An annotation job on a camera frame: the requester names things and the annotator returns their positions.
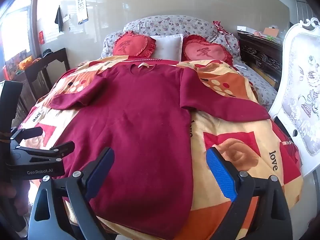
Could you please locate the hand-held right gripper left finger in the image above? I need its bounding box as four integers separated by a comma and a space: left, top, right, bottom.
29, 147, 115, 240

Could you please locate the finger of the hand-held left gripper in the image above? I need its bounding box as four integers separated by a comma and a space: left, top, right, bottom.
10, 127, 43, 147
7, 141, 75, 165

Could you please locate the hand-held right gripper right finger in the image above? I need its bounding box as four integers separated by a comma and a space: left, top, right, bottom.
205, 147, 293, 240

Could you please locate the dark red sweater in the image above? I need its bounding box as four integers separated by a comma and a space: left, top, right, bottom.
49, 61, 272, 239

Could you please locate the person's left hand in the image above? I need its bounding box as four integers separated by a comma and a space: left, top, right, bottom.
0, 180, 29, 218

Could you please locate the orange red printed blanket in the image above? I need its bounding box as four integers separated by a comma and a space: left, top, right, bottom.
19, 55, 304, 240

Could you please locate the orange crate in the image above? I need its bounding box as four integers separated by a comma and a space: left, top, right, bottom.
19, 56, 34, 70

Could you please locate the dark wooden side table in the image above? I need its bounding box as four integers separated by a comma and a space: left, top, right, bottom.
24, 47, 70, 102

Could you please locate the window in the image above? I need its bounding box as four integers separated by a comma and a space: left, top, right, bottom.
0, 0, 35, 63

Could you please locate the floral bed sheet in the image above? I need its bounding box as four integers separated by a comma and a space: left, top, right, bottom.
235, 60, 278, 110

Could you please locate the black hanging cloth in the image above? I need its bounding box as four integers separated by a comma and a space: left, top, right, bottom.
55, 5, 64, 33

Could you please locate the ornate white upholstered chair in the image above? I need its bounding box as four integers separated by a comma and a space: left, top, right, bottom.
267, 17, 320, 178

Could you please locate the red heart-shaped pillow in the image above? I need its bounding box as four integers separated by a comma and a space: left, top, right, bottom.
112, 31, 157, 58
181, 34, 234, 64

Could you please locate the dark carved wooden cabinet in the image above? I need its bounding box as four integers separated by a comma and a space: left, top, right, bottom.
236, 30, 284, 88

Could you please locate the white square pillow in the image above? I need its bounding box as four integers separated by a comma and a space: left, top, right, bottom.
150, 34, 184, 62

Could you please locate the red patterned bundle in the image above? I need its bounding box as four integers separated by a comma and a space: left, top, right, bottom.
212, 20, 230, 37

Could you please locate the metal rack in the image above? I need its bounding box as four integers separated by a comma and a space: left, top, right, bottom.
289, 0, 313, 23

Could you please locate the eye chart wall poster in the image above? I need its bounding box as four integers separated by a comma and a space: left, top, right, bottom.
76, 0, 89, 25

